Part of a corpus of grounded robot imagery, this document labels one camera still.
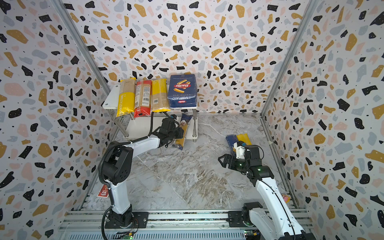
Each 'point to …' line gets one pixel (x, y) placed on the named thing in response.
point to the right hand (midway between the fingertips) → (223, 157)
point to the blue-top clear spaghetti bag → (184, 120)
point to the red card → (103, 192)
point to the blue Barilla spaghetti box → (231, 139)
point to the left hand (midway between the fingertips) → (183, 127)
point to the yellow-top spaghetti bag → (159, 97)
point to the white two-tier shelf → (137, 127)
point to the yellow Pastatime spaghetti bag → (126, 102)
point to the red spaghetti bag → (143, 98)
